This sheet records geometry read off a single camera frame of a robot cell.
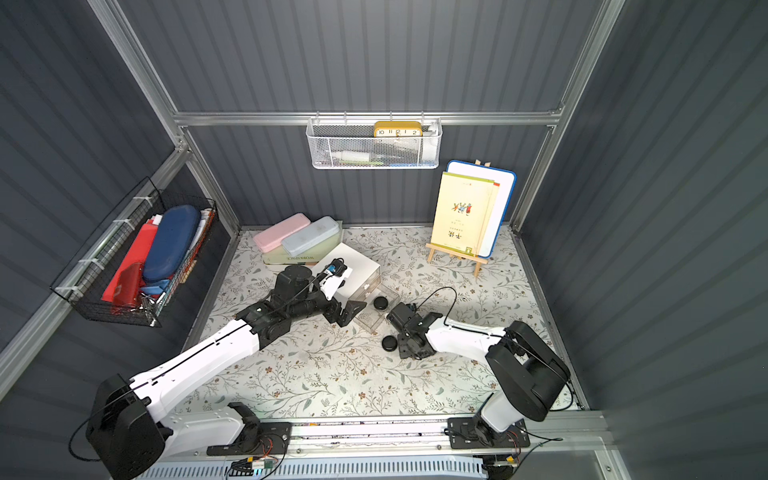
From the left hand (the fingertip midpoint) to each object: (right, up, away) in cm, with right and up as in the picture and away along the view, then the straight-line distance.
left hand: (355, 294), depth 76 cm
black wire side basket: (-54, +5, -15) cm, 57 cm away
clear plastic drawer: (+3, -1, +16) cm, 16 cm away
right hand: (+17, -17, +12) cm, 27 cm away
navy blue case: (-44, +13, -5) cm, 47 cm away
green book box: (-19, +10, +26) cm, 33 cm away
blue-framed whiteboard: (+44, +33, +12) cm, 56 cm away
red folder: (-50, +4, -10) cm, 51 cm away
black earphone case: (+6, -5, +20) cm, 21 cm away
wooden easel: (+32, +10, +27) cm, 43 cm away
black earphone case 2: (+9, -17, +12) cm, 23 cm away
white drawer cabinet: (+2, +4, +11) cm, 12 cm away
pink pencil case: (-32, +16, +27) cm, 44 cm away
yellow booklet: (+33, +25, +17) cm, 45 cm away
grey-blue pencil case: (-17, +18, +29) cm, 38 cm away
